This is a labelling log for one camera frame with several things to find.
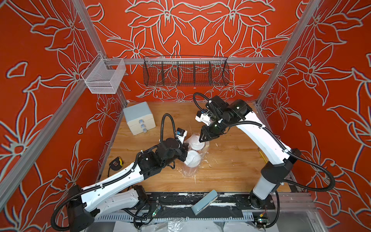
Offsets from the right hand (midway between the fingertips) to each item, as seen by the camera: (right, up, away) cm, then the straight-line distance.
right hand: (200, 137), depth 66 cm
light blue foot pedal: (+2, -32, +2) cm, 32 cm away
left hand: (-5, -4, +5) cm, 8 cm away
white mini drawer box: (-36, +9, +24) cm, 44 cm away
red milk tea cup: (-4, -10, -2) cm, 11 cm away
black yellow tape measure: (-48, -18, +17) cm, 54 cm away
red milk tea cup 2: (-2, -5, +8) cm, 10 cm away
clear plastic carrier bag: (-2, -22, +14) cm, 26 cm away
